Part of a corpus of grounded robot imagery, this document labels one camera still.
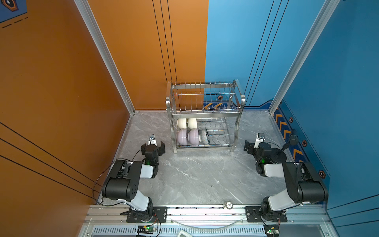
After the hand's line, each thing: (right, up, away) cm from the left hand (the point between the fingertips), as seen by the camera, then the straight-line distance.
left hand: (154, 140), depth 94 cm
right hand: (+65, 0, 0) cm, 65 cm away
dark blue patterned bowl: (+32, +3, -5) cm, 33 cm away
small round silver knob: (+43, -29, -23) cm, 57 cm away
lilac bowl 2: (+25, +3, -5) cm, 26 cm away
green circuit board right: (+63, -40, -24) cm, 79 cm away
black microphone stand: (+79, -9, -3) cm, 79 cm away
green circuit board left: (+3, -40, -24) cm, 47 cm away
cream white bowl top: (+18, +11, +3) cm, 21 cm away
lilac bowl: (+19, +3, -5) cm, 19 cm away
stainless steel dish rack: (+45, +26, +29) cm, 59 cm away
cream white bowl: (+25, +11, +2) cm, 27 cm away
